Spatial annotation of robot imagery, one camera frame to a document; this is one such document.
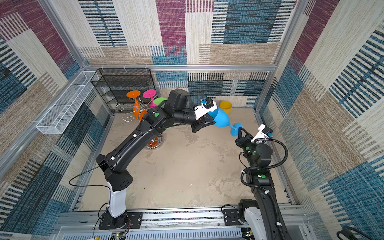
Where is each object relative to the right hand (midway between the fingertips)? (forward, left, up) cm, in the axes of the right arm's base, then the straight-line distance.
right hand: (237, 129), depth 72 cm
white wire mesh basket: (+3, +85, +5) cm, 85 cm away
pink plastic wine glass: (+24, +45, +3) cm, 51 cm away
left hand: (-1, +12, +9) cm, 15 cm away
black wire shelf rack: (+41, +72, -2) cm, 83 cm away
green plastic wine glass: (+18, +39, +3) cm, 43 cm away
